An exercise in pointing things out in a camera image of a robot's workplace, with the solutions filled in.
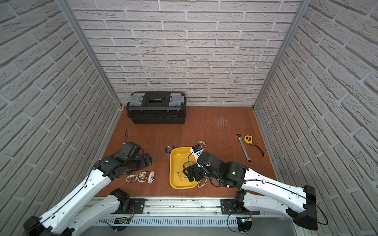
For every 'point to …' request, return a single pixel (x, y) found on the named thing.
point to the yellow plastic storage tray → (180, 158)
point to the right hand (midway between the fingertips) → (191, 168)
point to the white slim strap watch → (179, 174)
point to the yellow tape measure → (248, 139)
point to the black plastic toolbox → (157, 107)
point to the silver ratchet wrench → (249, 161)
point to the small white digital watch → (131, 178)
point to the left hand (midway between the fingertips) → (148, 160)
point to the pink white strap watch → (151, 177)
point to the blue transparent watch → (168, 149)
